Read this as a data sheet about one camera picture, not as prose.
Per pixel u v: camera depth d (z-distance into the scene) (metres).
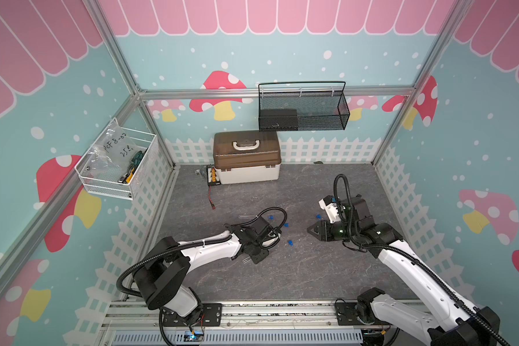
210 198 1.06
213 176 1.13
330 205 0.69
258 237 0.68
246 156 0.97
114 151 0.72
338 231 0.64
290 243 0.92
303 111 0.91
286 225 0.75
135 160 0.74
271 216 0.99
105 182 0.63
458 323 0.39
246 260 0.85
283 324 0.74
